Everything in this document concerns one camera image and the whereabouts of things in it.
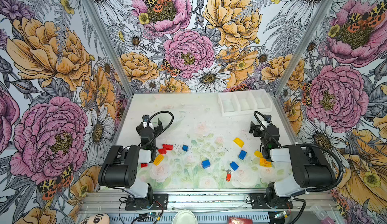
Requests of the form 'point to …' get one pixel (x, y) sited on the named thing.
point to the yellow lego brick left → (158, 159)
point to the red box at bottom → (237, 220)
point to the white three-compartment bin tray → (234, 103)
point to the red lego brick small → (163, 151)
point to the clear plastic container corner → (322, 215)
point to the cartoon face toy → (99, 218)
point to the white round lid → (184, 216)
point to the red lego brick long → (168, 147)
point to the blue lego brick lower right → (234, 165)
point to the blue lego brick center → (205, 164)
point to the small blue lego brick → (185, 148)
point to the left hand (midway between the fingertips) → (151, 124)
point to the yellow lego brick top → (239, 142)
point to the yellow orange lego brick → (263, 162)
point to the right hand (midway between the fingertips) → (258, 124)
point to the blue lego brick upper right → (242, 154)
